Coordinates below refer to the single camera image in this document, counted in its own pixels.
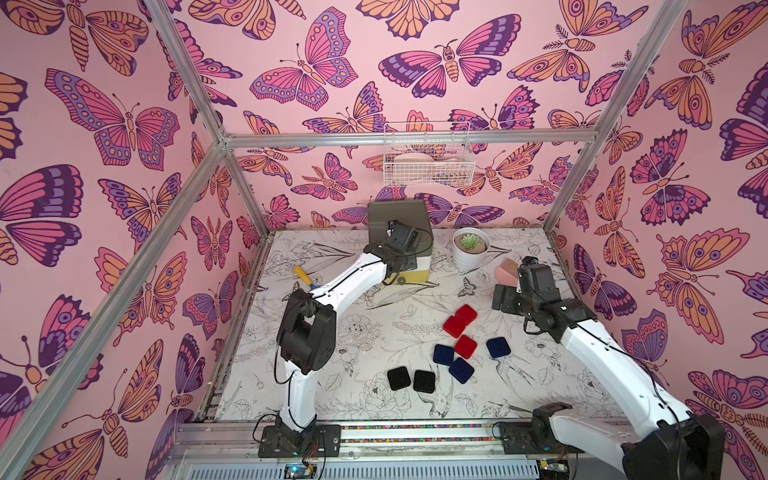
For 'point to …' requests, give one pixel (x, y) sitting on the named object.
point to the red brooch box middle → (454, 326)
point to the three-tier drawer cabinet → (410, 212)
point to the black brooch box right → (424, 381)
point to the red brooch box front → (465, 346)
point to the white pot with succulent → (470, 248)
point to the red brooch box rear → (466, 314)
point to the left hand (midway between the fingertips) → (411, 257)
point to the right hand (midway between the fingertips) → (504, 295)
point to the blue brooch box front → (461, 370)
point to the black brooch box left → (398, 378)
